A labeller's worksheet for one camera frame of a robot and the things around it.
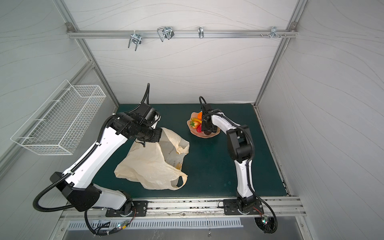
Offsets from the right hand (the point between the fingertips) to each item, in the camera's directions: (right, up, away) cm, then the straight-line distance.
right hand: (209, 125), depth 101 cm
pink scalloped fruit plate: (-11, -4, -1) cm, 11 cm away
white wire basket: (-73, +2, -32) cm, 80 cm away
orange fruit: (-6, +7, +4) cm, 10 cm away
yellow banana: (-11, +5, 0) cm, 12 cm away
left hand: (-26, -3, -29) cm, 39 cm away
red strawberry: (-10, +1, 0) cm, 10 cm away
